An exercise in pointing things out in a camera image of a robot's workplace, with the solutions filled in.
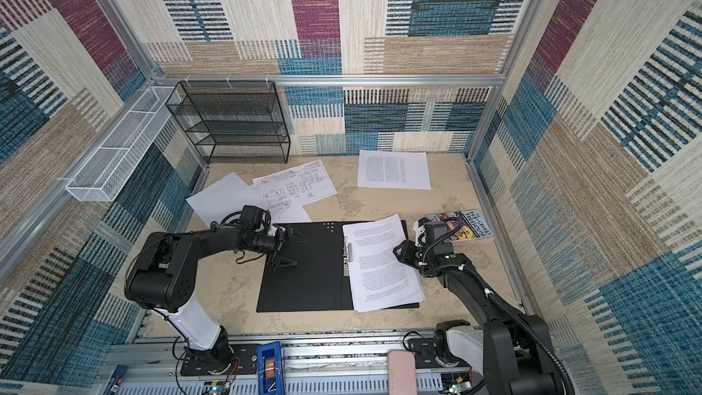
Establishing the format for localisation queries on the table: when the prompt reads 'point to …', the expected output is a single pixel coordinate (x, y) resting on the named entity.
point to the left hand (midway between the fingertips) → (302, 248)
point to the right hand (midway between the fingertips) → (398, 255)
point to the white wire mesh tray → (103, 175)
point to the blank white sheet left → (224, 197)
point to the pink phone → (401, 372)
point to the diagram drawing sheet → (294, 187)
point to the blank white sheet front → (295, 215)
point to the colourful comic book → (471, 225)
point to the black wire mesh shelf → (233, 122)
